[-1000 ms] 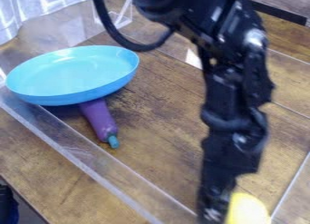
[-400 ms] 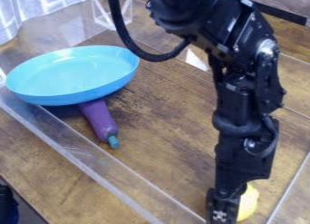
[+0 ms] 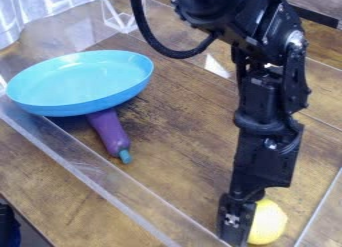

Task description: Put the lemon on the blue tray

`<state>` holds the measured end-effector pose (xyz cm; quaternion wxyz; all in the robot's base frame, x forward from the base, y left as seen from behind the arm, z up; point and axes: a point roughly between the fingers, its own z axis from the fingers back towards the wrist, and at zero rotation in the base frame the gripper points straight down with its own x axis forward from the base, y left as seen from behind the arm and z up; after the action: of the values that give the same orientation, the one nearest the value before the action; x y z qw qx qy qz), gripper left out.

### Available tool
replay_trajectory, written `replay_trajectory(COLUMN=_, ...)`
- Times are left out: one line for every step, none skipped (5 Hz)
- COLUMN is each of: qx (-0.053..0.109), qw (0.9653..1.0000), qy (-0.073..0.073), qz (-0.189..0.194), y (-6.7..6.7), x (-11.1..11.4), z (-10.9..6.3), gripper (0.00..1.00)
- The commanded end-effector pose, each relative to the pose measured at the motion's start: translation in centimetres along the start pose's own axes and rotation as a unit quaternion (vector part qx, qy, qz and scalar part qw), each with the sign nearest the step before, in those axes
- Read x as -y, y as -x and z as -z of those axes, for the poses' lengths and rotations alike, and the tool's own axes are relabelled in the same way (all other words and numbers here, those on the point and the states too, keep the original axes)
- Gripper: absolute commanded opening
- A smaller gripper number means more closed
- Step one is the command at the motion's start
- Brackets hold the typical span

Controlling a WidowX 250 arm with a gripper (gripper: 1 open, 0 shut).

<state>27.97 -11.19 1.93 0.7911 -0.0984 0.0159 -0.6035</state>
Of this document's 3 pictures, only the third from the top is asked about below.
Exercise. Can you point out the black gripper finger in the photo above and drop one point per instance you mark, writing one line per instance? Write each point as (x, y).
(233, 220)

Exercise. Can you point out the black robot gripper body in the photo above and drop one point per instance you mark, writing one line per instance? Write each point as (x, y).
(263, 163)

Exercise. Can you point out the yellow toy lemon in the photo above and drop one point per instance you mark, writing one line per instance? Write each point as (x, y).
(268, 224)

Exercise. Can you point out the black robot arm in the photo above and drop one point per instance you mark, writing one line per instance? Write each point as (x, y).
(263, 31)

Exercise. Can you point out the blue round plastic tray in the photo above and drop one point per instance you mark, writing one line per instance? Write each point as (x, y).
(80, 83)

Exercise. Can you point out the purple toy eggplant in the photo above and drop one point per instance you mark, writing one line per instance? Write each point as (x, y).
(105, 123)

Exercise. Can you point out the black bar at table edge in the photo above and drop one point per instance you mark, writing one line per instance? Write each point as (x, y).
(316, 17)

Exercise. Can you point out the dark object at bottom left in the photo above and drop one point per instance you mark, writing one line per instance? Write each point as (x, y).
(9, 227)

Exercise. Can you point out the clear acrylic stand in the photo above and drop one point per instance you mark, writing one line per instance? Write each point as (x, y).
(120, 21)

